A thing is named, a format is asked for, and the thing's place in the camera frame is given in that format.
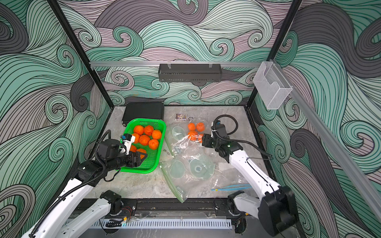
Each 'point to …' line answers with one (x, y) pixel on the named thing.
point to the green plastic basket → (151, 163)
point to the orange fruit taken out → (139, 130)
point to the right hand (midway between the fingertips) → (205, 138)
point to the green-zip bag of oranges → (187, 173)
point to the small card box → (180, 117)
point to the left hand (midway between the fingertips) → (142, 153)
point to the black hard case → (135, 110)
